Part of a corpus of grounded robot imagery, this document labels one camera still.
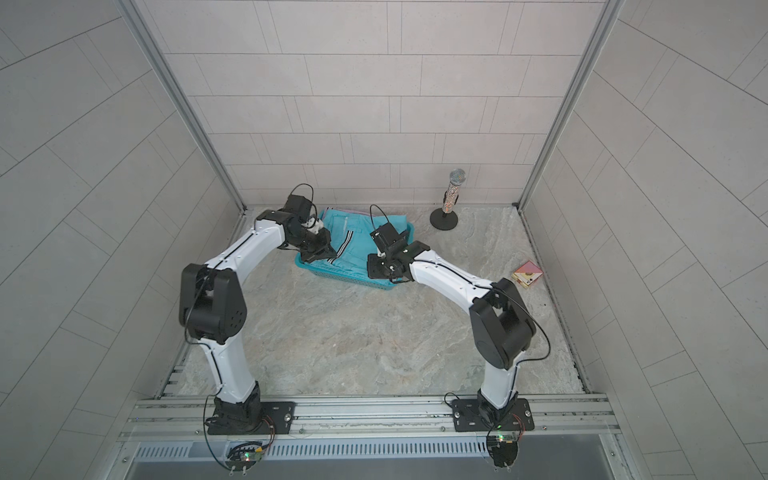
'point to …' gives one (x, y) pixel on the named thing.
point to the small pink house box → (527, 274)
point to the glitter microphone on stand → (444, 218)
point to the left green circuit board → (244, 456)
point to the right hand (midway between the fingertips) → (370, 268)
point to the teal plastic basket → (346, 273)
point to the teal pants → (350, 233)
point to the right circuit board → (502, 449)
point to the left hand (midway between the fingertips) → (341, 247)
